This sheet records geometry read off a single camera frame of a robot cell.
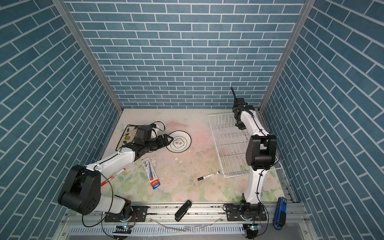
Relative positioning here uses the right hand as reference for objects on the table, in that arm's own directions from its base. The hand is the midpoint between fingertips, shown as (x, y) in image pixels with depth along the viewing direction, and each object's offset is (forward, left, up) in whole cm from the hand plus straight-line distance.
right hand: (250, 123), depth 93 cm
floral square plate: (-9, +80, -10) cm, 81 cm away
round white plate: (-8, +44, -14) cm, 47 cm away
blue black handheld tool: (-46, -11, -12) cm, 49 cm away
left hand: (-15, +48, -2) cm, 51 cm away
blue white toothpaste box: (-31, +58, -13) cm, 67 cm away
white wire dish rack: (-7, +9, -13) cm, 18 cm away
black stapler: (-49, +36, -11) cm, 62 cm away
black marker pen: (-31, +27, -14) cm, 43 cm away
